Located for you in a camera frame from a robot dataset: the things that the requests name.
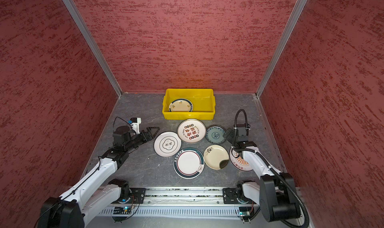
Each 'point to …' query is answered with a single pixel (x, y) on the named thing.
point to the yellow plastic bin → (203, 99)
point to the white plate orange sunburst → (240, 163)
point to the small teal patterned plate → (214, 135)
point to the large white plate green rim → (188, 163)
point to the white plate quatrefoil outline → (167, 144)
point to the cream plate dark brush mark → (216, 157)
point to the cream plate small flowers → (181, 105)
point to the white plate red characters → (191, 130)
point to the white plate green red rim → (181, 105)
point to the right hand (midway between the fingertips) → (229, 138)
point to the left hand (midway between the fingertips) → (156, 133)
